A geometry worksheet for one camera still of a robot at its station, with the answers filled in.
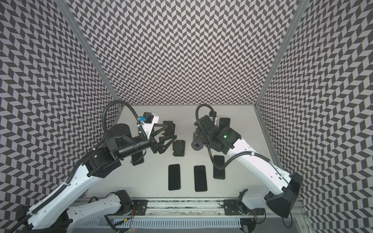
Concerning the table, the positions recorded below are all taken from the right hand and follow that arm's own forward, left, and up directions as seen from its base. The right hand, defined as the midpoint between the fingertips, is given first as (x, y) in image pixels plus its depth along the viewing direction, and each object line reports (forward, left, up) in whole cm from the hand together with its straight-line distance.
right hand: (205, 137), depth 73 cm
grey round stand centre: (+7, +4, -23) cm, 25 cm away
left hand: (-7, +15, +14) cm, 21 cm away
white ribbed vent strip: (-34, +21, -23) cm, 46 cm away
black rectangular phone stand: (+16, +21, -14) cm, 30 cm away
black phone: (-13, +3, -24) cm, 27 cm away
